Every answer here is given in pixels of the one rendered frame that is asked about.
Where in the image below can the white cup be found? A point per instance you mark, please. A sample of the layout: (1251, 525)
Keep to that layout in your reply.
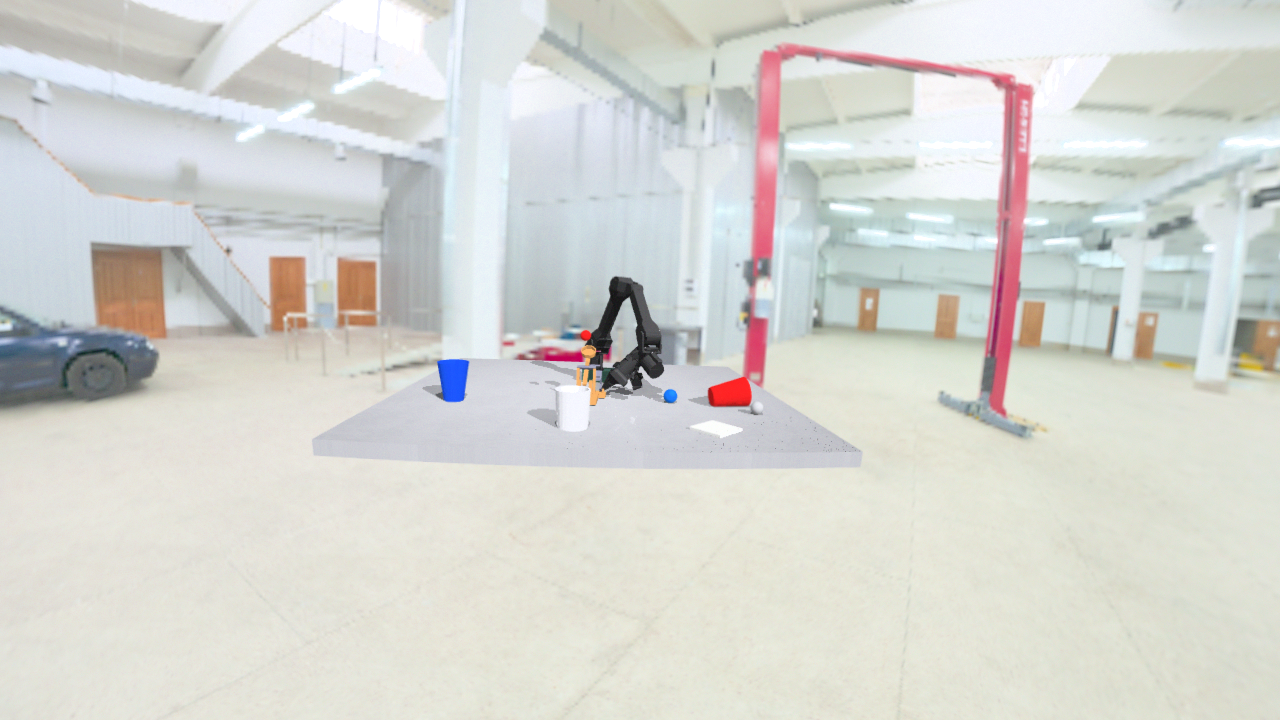
(572, 407)

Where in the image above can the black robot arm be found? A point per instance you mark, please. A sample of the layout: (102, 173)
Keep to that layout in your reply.
(647, 331)

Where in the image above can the white square block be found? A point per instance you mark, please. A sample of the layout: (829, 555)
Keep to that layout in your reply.
(716, 429)

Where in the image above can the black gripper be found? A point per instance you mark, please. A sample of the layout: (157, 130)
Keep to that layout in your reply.
(619, 374)

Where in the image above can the red plastic cup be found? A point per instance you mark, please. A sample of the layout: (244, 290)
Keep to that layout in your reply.
(733, 393)

